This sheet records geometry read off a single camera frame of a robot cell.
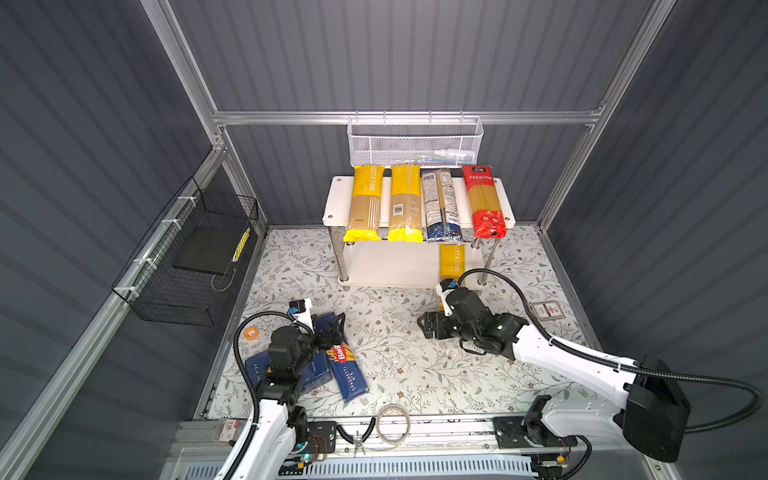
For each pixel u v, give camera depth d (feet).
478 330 1.97
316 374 2.53
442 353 2.90
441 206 2.43
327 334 2.37
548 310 3.09
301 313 2.31
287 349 1.97
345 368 2.70
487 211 2.36
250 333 2.99
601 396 1.50
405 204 2.47
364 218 2.33
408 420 2.49
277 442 1.92
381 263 3.24
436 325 2.32
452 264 3.23
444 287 2.42
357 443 2.37
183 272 2.37
